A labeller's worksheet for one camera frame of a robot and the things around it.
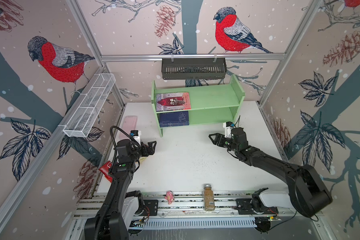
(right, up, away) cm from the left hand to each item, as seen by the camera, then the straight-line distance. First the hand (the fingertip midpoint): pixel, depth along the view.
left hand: (148, 142), depth 82 cm
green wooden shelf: (+35, +22, +1) cm, 41 cm away
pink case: (-20, +9, +25) cm, 33 cm away
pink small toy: (+13, -27, -7) cm, 31 cm away
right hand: (+37, +2, +4) cm, 37 cm away
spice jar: (+33, -27, -11) cm, 43 cm away
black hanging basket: (+15, +50, +24) cm, 57 cm away
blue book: (+14, +13, +8) cm, 21 cm away
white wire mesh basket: (-31, +20, -4) cm, 37 cm away
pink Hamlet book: (+14, +23, +2) cm, 27 cm away
